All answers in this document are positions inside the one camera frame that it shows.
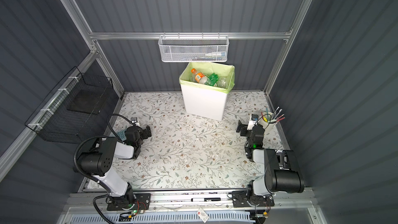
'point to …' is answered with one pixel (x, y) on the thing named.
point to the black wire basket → (64, 115)
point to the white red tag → (202, 214)
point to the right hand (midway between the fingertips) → (250, 122)
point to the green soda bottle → (214, 78)
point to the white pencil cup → (267, 125)
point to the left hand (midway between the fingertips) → (139, 127)
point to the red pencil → (280, 119)
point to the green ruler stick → (267, 115)
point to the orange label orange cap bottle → (199, 77)
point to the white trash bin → (207, 102)
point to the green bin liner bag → (226, 71)
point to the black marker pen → (205, 199)
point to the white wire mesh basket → (194, 48)
